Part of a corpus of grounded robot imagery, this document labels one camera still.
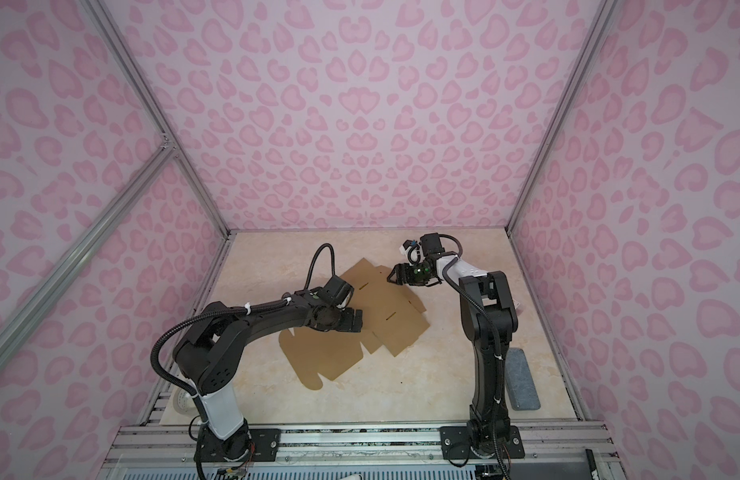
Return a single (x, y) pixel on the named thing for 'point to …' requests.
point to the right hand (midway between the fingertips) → (398, 275)
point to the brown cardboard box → (392, 316)
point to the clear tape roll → (183, 402)
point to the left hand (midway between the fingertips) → (351, 322)
